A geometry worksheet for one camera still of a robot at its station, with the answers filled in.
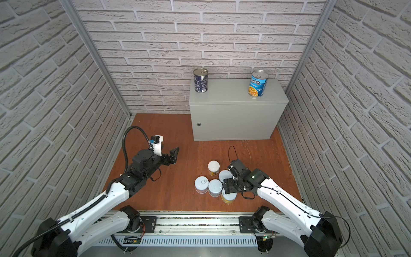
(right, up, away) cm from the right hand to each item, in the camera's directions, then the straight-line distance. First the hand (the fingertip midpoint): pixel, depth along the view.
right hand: (232, 185), depth 79 cm
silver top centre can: (-9, -1, +1) cm, 9 cm away
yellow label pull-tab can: (-2, -6, -1) cm, 6 cm away
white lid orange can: (-9, +8, +7) cm, 14 cm away
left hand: (-31, +21, -1) cm, 37 cm away
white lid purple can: (-16, 0, +3) cm, 16 cm away
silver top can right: (-3, +4, +7) cm, 9 cm away
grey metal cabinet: (-2, +38, +8) cm, 39 cm away
